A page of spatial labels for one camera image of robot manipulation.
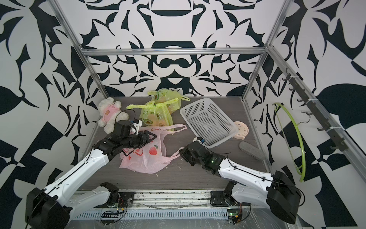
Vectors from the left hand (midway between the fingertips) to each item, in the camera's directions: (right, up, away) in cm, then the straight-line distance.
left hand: (153, 135), depth 78 cm
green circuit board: (+42, -38, -7) cm, 57 cm away
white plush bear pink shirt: (-34, +12, +21) cm, 42 cm away
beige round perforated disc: (+57, 0, +20) cm, 60 cm away
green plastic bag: (0, +11, +12) cm, 16 cm away
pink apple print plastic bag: (-1, -12, -1) cm, 12 cm away
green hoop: (+66, -10, -19) cm, 69 cm away
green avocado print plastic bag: (+7, +22, +18) cm, 29 cm away
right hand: (+13, -8, 0) cm, 15 cm away
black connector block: (-21, -41, -5) cm, 47 cm away
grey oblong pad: (+59, -11, +11) cm, 61 cm away
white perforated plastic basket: (+34, +5, +27) cm, 44 cm away
